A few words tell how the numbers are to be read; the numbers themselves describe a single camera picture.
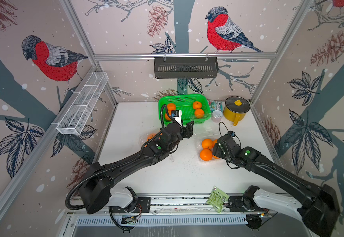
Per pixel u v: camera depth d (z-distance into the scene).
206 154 0.86
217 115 1.03
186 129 0.66
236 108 1.03
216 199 0.75
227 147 0.60
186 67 1.04
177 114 0.64
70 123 0.70
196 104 1.14
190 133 0.68
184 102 1.14
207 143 0.89
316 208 0.38
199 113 1.10
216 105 1.15
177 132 0.55
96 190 0.40
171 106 1.14
